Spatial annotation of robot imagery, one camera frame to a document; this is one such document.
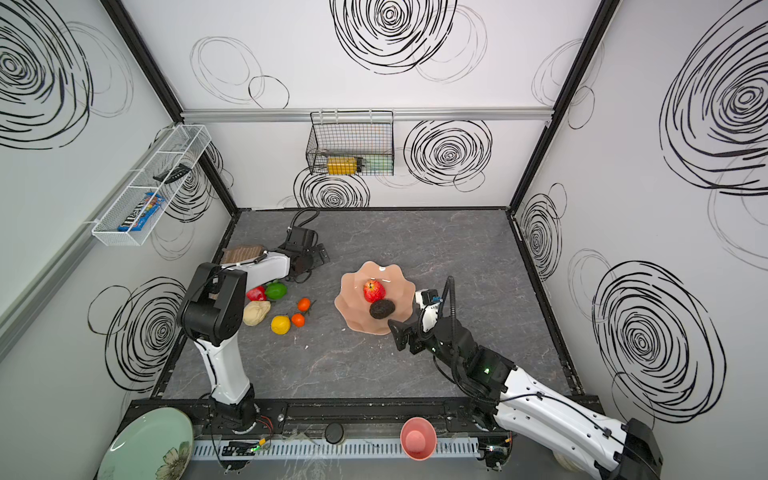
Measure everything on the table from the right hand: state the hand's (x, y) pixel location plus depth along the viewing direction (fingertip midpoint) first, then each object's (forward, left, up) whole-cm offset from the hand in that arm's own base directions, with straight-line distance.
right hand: (401, 317), depth 74 cm
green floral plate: (-26, +57, -14) cm, 65 cm away
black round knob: (-24, +14, -5) cm, 29 cm away
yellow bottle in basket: (+41, +18, +16) cm, 48 cm away
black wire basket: (+55, +16, +15) cm, 59 cm away
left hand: (+27, +28, -12) cm, 41 cm away
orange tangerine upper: (+10, +30, -13) cm, 34 cm away
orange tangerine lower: (+5, +30, -12) cm, 33 cm away
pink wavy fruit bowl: (+11, +15, -15) cm, 24 cm away
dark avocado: (+7, +6, -10) cm, 14 cm away
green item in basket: (+40, +7, +17) cm, 44 cm away
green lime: (+14, +39, -12) cm, 43 cm away
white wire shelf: (+47, +67, +19) cm, 84 cm away
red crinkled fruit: (+13, +8, -9) cm, 17 cm away
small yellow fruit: (+3, +35, -12) cm, 37 cm away
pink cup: (-24, -4, -15) cm, 28 cm away
